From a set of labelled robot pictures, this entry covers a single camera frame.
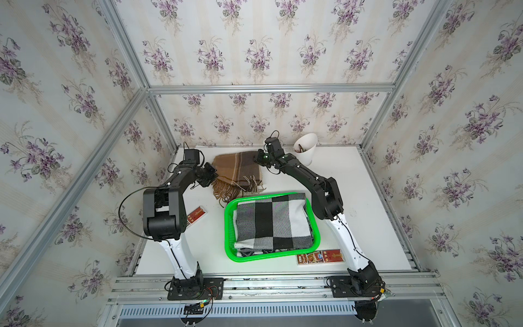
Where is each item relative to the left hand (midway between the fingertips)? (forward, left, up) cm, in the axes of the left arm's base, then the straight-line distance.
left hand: (219, 173), depth 97 cm
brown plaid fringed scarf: (+2, -9, -3) cm, 10 cm away
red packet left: (-19, +10, -7) cm, 22 cm away
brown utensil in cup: (+15, -42, +1) cm, 44 cm away
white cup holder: (+17, -44, +1) cm, 48 cm away
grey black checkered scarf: (-26, -25, 0) cm, 37 cm away
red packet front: (-37, -44, -7) cm, 58 cm away
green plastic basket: (-32, -8, +1) cm, 33 cm away
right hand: (+10, -17, +1) cm, 19 cm away
